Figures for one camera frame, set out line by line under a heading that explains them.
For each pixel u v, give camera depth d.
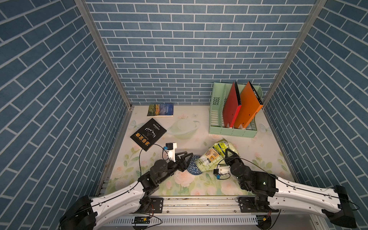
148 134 0.99
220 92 1.03
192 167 0.86
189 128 1.06
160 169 0.57
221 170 0.67
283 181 0.51
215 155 0.70
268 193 0.51
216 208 0.74
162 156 0.67
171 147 0.67
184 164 0.67
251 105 0.85
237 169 0.54
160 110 1.16
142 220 0.72
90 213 0.42
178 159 0.66
